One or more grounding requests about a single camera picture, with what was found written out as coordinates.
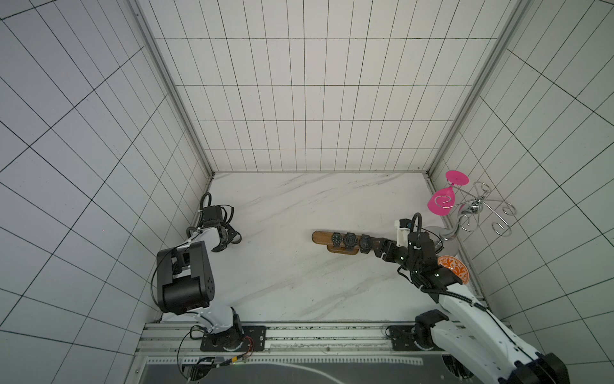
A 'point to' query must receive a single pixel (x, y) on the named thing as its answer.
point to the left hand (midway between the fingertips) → (324, 241)
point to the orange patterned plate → (456, 266)
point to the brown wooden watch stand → (325, 238)
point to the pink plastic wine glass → (441, 201)
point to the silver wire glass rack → (469, 216)
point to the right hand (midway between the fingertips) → (373, 237)
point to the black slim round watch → (336, 239)
